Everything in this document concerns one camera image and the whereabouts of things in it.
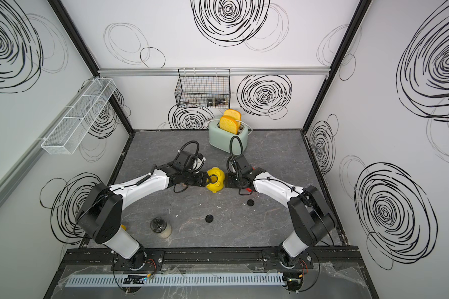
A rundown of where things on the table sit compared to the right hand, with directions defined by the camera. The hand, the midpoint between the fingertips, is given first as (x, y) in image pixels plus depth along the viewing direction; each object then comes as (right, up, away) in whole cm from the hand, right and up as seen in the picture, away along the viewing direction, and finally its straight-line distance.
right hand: (228, 182), depth 88 cm
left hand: (-10, +1, -1) cm, 10 cm away
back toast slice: (+3, +35, +11) cm, 37 cm away
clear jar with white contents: (-27, -14, -16) cm, 34 cm away
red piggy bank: (+7, +2, -25) cm, 26 cm away
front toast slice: (0, +29, +7) cm, 30 cm away
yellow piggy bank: (-5, +1, -1) cm, 5 cm away
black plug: (-9, -16, -4) cm, 19 cm away
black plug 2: (+11, -10, +1) cm, 15 cm away
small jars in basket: (-5, +39, 0) cm, 39 cm away
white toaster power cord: (-8, +32, +14) cm, 36 cm away
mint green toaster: (-3, +20, +12) cm, 24 cm away
